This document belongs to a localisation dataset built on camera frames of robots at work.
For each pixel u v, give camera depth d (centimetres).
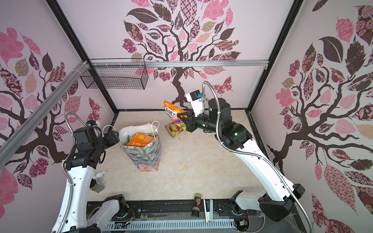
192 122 51
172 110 58
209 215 70
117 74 95
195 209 72
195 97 49
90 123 62
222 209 73
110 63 93
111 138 63
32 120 57
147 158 76
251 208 52
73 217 38
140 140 79
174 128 105
